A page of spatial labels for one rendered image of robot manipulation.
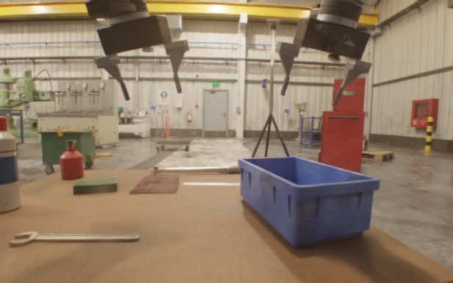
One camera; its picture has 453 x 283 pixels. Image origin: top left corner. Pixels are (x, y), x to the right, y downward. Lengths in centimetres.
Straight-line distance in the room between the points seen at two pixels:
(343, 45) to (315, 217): 30
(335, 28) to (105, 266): 56
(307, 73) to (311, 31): 1072
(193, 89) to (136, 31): 989
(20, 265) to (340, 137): 282
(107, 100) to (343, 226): 629
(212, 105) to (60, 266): 983
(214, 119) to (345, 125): 779
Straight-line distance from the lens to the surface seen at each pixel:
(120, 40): 49
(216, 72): 1039
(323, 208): 44
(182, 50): 45
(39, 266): 46
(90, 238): 49
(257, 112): 1030
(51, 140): 338
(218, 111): 1010
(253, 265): 39
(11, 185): 72
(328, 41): 47
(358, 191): 48
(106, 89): 653
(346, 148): 290
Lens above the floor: 69
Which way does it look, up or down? 5 degrees down
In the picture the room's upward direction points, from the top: 1 degrees clockwise
